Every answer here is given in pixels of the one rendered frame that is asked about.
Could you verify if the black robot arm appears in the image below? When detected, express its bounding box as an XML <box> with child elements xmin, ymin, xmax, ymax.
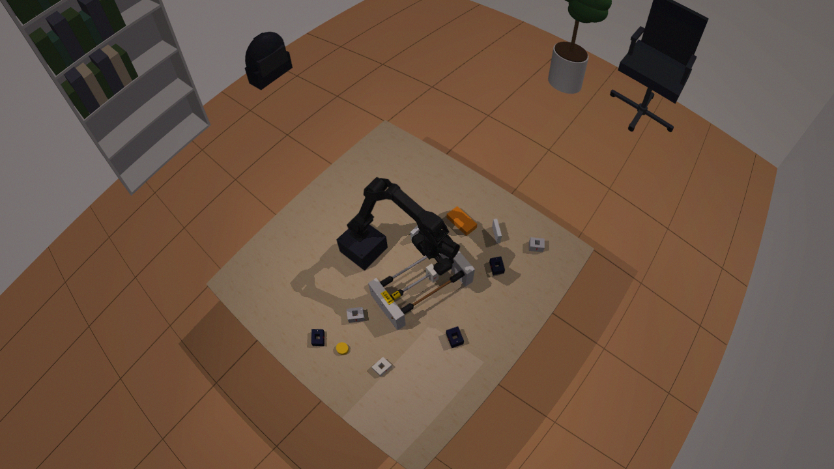
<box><xmin>347</xmin><ymin>177</ymin><xmax>460</xmax><ymax>259</ymax></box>

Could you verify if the orange rectangular block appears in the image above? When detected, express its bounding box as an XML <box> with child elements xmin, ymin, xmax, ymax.
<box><xmin>447</xmin><ymin>206</ymin><xmax>477</xmax><ymax>236</ymax></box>

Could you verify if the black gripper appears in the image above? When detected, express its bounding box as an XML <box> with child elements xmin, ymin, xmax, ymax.
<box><xmin>412</xmin><ymin>233</ymin><xmax>453</xmax><ymax>276</ymax></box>

